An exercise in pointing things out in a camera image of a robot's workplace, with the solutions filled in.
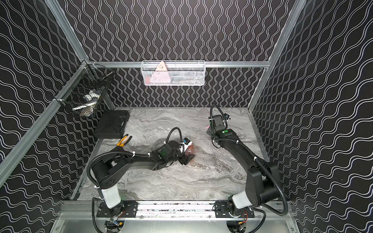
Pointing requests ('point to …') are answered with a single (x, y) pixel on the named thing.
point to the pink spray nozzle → (208, 127)
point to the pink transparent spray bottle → (188, 151)
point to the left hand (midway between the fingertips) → (190, 150)
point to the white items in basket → (87, 110)
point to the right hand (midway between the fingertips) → (214, 128)
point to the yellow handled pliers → (123, 140)
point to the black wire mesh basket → (83, 92)
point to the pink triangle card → (161, 74)
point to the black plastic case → (111, 124)
